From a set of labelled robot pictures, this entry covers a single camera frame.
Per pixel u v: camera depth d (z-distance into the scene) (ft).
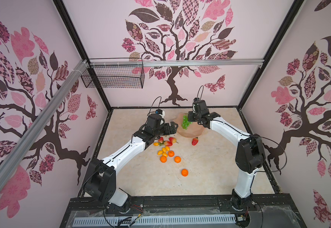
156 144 3.20
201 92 2.31
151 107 4.00
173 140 3.20
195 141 3.20
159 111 2.42
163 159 2.92
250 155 1.62
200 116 2.32
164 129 2.39
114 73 3.11
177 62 3.11
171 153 3.02
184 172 2.73
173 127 2.43
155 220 2.29
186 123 3.17
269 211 2.37
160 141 3.20
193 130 3.30
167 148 3.10
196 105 2.35
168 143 3.18
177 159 2.89
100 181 1.38
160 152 3.03
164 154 3.02
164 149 3.10
